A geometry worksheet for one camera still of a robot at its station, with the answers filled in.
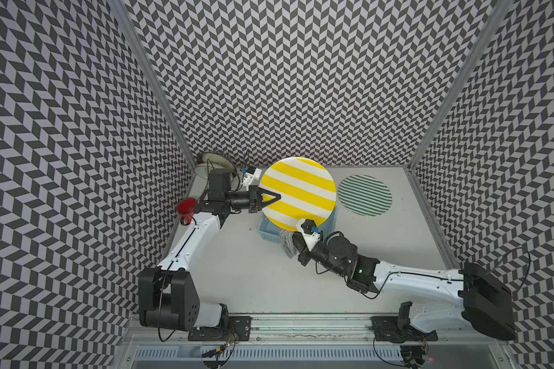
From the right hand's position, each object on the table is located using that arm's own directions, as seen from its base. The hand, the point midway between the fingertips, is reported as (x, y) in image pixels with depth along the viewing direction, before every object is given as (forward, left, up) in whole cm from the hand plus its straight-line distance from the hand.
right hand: (289, 235), depth 71 cm
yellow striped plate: (+13, -6, +6) cm, 16 cm away
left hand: (+9, +3, +7) cm, 11 cm away
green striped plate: (+35, -37, -26) cm, 57 cm away
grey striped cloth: (-3, +1, +1) cm, 3 cm away
